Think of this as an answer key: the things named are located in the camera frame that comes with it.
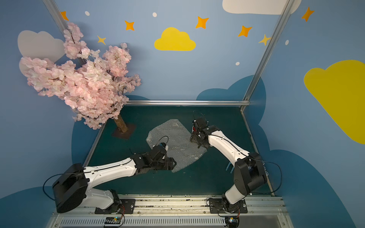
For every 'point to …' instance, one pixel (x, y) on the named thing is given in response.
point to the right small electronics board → (232, 221)
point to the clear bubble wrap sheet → (177, 137)
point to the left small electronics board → (113, 220)
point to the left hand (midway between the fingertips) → (173, 162)
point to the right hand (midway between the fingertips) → (199, 139)
